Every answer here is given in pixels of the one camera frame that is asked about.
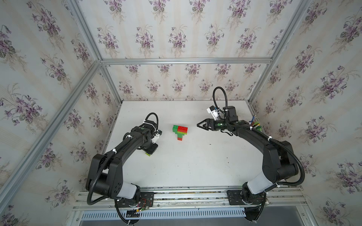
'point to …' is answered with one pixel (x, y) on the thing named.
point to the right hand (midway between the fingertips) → (203, 126)
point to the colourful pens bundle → (255, 124)
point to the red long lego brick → (182, 129)
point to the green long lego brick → (175, 129)
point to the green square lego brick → (180, 135)
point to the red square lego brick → (179, 139)
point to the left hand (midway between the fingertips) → (149, 149)
